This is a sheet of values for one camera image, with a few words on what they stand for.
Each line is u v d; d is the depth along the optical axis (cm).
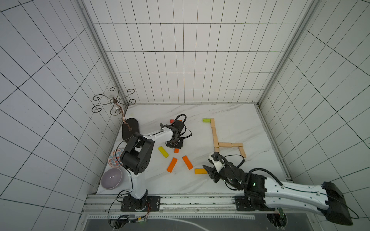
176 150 92
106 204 74
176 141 82
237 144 95
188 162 87
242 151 92
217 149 92
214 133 101
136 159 49
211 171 64
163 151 92
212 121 108
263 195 53
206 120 107
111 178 80
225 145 95
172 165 87
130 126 102
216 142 98
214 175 63
